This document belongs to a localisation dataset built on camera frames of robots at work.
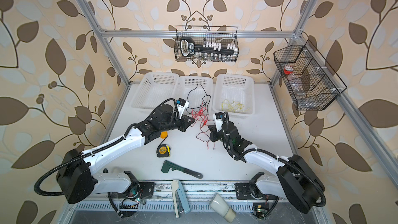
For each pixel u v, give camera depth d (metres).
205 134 0.85
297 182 0.42
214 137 0.75
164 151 0.85
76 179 0.39
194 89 1.16
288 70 0.81
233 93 1.15
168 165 0.81
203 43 0.81
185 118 0.68
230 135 0.63
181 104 0.69
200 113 0.81
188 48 0.85
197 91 1.16
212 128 0.78
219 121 0.74
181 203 0.69
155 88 1.17
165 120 0.61
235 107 1.05
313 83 0.73
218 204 0.69
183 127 0.68
